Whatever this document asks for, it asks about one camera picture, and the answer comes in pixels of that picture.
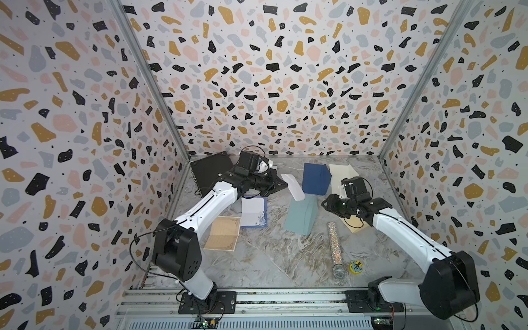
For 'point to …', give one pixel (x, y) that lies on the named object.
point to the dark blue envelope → (316, 178)
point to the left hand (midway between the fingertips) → (290, 184)
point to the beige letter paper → (224, 234)
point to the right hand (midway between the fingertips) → (324, 205)
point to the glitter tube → (338, 269)
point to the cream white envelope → (339, 172)
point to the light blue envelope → (302, 215)
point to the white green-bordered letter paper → (294, 187)
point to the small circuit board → (207, 323)
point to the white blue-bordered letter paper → (254, 212)
